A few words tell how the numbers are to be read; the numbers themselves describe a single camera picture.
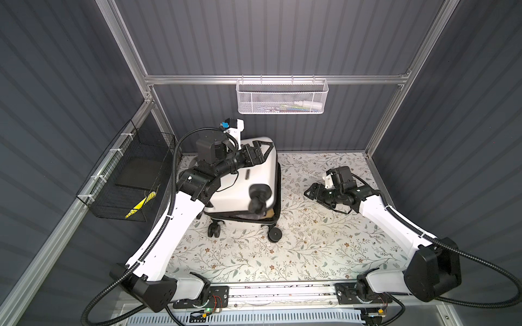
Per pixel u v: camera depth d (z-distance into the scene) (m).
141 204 0.70
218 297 0.73
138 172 0.74
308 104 0.93
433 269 0.41
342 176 0.64
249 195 0.72
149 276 0.38
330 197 0.70
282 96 1.24
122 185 0.72
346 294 0.74
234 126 0.56
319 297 0.74
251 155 0.54
